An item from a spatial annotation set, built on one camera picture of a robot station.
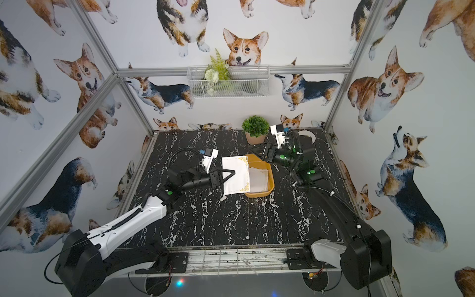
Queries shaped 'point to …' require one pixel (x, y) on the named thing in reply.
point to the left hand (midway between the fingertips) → (236, 172)
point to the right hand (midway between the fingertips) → (248, 149)
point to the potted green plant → (256, 129)
